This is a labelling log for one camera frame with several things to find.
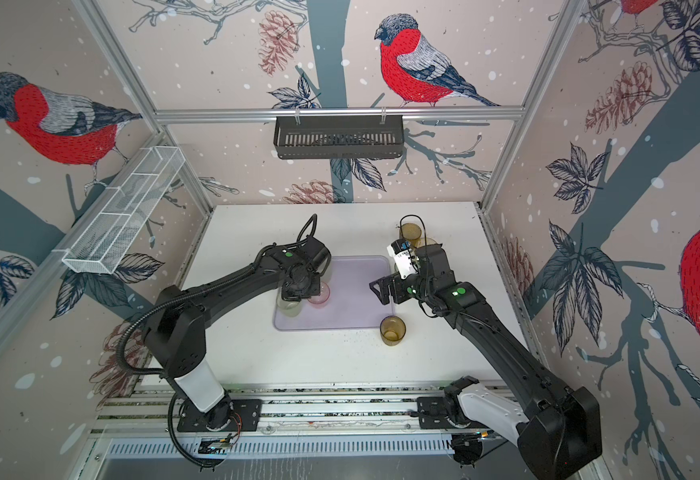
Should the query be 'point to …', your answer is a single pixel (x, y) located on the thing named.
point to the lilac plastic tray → (352, 302)
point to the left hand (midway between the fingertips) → (311, 292)
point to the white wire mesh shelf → (116, 219)
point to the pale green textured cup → (328, 273)
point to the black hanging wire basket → (305, 139)
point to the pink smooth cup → (321, 300)
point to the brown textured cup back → (412, 232)
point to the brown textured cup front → (392, 330)
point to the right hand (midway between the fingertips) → (382, 282)
